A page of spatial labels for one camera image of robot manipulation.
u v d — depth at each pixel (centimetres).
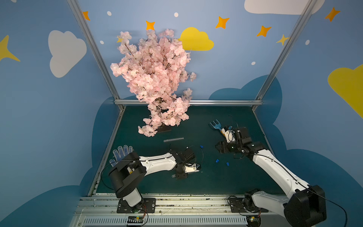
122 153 94
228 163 90
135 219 73
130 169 49
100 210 73
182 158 67
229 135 72
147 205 74
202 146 97
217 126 107
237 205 74
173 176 83
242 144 63
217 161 91
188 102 99
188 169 77
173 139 101
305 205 40
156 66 68
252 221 73
